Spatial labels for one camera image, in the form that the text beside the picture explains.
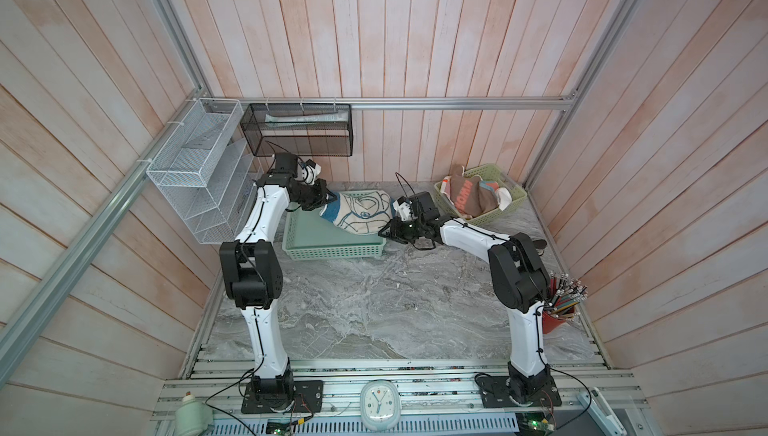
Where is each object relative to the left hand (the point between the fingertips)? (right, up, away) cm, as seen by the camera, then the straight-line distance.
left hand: (336, 200), depth 91 cm
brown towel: (+46, +2, +17) cm, 49 cm away
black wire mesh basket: (-16, +27, +17) cm, 35 cm away
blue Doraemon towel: (+7, -4, +10) cm, 12 cm away
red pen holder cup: (+60, -27, -16) cm, 68 cm away
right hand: (+14, -11, +4) cm, 18 cm away
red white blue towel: (+59, +3, +17) cm, 61 cm away
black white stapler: (+67, -15, +7) cm, 69 cm away
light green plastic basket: (+59, +12, +28) cm, 67 cm away
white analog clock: (+13, -50, -21) cm, 56 cm away
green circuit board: (+51, -55, -20) cm, 78 cm away
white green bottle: (-28, -50, -26) cm, 63 cm away
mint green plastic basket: (-12, -12, +13) cm, 22 cm away
